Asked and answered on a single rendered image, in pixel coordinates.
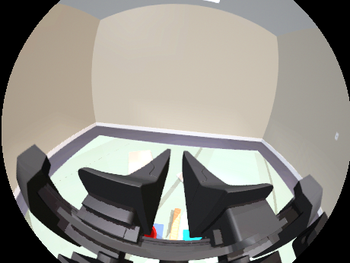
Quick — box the red plastic cup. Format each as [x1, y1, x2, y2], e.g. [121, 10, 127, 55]
[145, 227, 157, 238]

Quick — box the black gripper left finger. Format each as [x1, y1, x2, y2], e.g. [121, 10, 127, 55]
[78, 149, 171, 235]

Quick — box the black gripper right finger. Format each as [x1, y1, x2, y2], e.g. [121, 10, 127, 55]
[181, 151, 274, 239]

